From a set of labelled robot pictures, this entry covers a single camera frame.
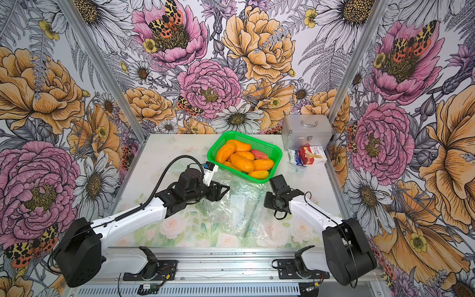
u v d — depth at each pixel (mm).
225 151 1022
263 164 1020
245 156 1041
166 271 731
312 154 1084
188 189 630
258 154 1072
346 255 414
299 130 1107
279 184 701
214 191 702
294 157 1082
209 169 715
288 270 733
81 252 409
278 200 660
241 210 899
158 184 648
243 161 982
